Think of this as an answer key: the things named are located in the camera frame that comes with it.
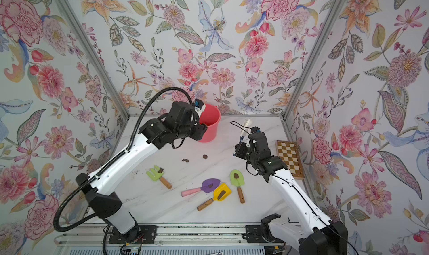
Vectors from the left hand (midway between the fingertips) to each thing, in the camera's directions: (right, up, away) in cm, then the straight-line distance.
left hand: (205, 125), depth 71 cm
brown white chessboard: (+47, -14, +27) cm, 57 cm away
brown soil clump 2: (-2, -17, +29) cm, 34 cm away
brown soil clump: (-13, -19, +27) cm, 35 cm away
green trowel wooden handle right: (+17, -28, +20) cm, 38 cm away
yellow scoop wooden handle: (+7, -34, +14) cm, 38 cm away
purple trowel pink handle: (+1, -31, +17) cm, 36 cm away
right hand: (+14, -8, +8) cm, 18 cm away
